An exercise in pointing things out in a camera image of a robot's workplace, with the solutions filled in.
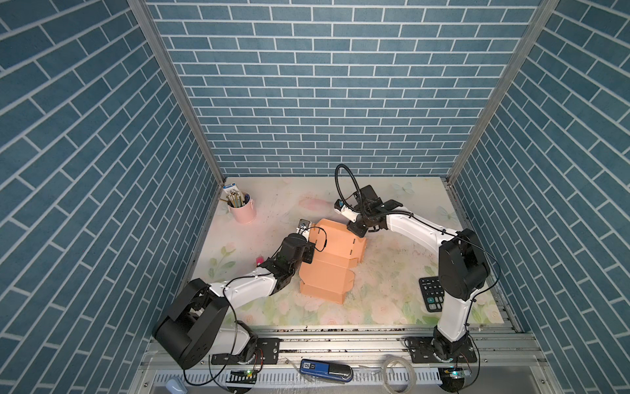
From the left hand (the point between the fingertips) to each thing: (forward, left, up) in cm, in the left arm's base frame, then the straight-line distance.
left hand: (314, 240), depth 88 cm
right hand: (+8, -15, 0) cm, 17 cm away
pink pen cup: (+16, +30, -6) cm, 34 cm away
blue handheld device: (-38, -4, -5) cm, 39 cm away
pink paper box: (-2, -9, -7) cm, 11 cm away
